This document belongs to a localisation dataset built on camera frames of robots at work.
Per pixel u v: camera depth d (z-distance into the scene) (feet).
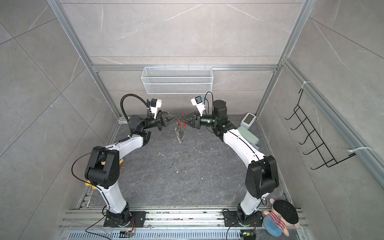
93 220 2.45
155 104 2.16
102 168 1.62
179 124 2.25
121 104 2.05
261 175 1.48
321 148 2.11
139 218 2.40
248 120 3.66
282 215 2.24
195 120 2.17
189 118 2.21
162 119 2.28
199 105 2.18
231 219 2.40
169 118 2.38
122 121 3.75
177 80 3.30
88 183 1.69
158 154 3.21
